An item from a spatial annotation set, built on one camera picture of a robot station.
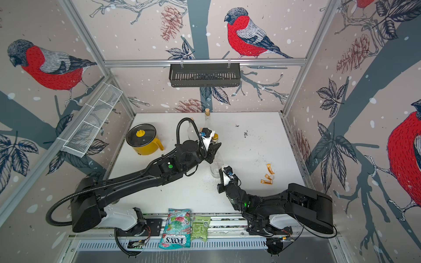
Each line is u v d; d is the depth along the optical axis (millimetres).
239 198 590
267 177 899
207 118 832
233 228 744
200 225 731
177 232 698
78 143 795
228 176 669
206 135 599
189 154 529
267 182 878
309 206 473
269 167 925
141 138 925
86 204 396
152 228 729
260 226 736
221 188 716
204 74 1065
